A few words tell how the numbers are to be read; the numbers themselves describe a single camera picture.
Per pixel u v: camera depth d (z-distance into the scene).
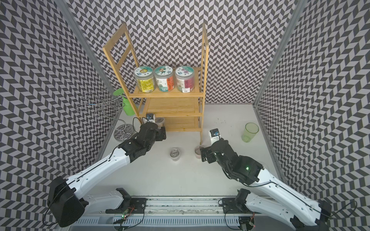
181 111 0.74
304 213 0.39
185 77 0.57
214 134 0.58
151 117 0.68
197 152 0.87
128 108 0.85
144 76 0.58
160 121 0.78
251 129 0.89
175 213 0.72
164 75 0.58
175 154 0.84
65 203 0.37
